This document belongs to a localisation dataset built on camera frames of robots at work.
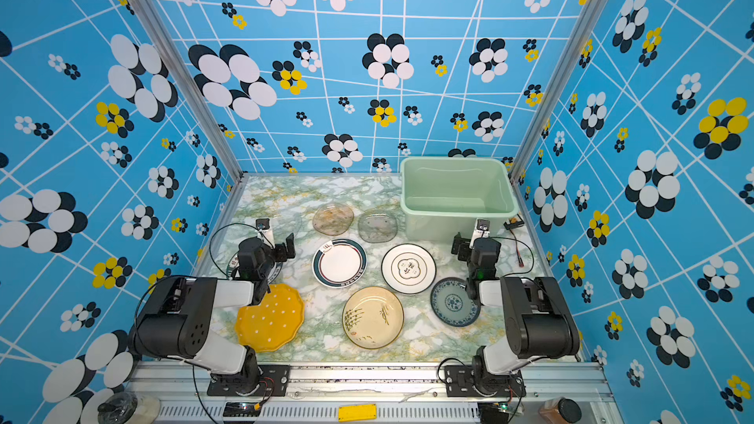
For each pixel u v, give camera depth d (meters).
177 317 0.47
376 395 0.73
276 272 0.91
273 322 0.83
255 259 0.72
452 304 0.87
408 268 0.94
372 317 0.85
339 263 0.94
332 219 1.06
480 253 0.72
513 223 1.03
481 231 0.80
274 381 0.73
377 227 1.03
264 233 0.79
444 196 1.12
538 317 0.46
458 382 0.72
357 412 0.69
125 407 0.62
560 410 0.63
